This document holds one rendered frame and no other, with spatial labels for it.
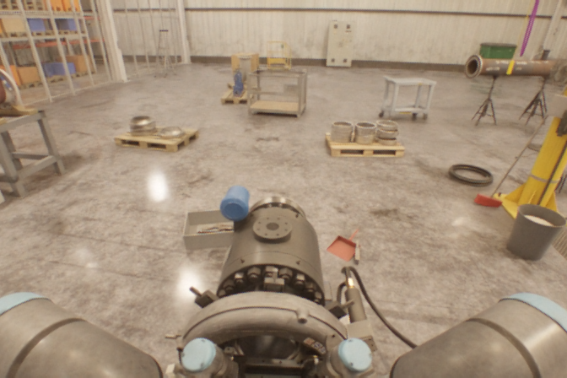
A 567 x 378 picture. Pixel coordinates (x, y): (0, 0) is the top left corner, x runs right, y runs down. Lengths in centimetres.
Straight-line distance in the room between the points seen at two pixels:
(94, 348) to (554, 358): 57
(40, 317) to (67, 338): 6
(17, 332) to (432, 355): 53
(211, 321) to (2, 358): 86
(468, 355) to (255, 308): 87
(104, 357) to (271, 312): 80
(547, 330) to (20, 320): 68
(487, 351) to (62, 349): 51
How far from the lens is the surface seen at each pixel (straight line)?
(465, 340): 48
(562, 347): 55
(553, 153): 428
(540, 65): 863
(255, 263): 151
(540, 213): 380
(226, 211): 176
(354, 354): 100
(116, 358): 48
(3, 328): 54
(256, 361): 153
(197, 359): 100
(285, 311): 121
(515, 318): 53
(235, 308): 123
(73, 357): 47
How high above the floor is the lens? 190
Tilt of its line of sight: 29 degrees down
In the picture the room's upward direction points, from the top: 1 degrees clockwise
